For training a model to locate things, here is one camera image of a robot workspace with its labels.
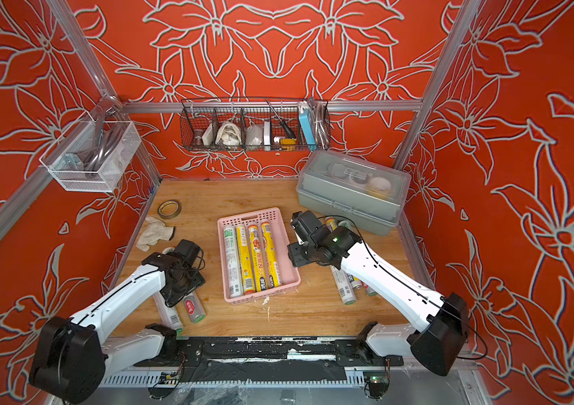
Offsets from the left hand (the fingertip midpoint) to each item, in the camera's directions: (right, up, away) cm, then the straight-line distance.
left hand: (193, 287), depth 83 cm
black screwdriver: (+31, +59, +11) cm, 67 cm away
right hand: (+33, +13, -8) cm, 37 cm away
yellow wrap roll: (+21, +8, +6) cm, 23 cm away
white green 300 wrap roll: (-5, -6, -7) cm, 11 cm away
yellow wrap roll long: (+17, +7, +6) cm, 19 cm away
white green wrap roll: (+13, +7, +4) cm, 15 cm away
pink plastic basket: (+33, +3, +6) cm, 34 cm away
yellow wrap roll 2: (+26, +7, +4) cm, 28 cm away
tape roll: (-21, +26, +26) cm, 42 cm away
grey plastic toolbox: (+54, +34, +6) cm, 64 cm away
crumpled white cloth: (-23, +17, +17) cm, 33 cm away
